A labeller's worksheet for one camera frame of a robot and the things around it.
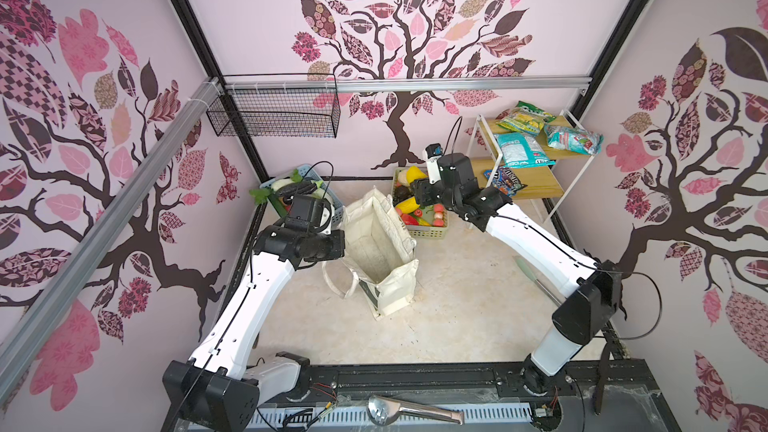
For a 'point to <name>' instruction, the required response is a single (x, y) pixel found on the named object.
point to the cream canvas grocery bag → (379, 252)
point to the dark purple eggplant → (296, 188)
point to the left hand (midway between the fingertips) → (342, 251)
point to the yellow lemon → (413, 172)
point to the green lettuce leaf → (261, 194)
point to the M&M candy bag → (505, 180)
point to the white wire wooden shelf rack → (543, 182)
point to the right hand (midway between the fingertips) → (419, 178)
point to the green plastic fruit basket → (423, 222)
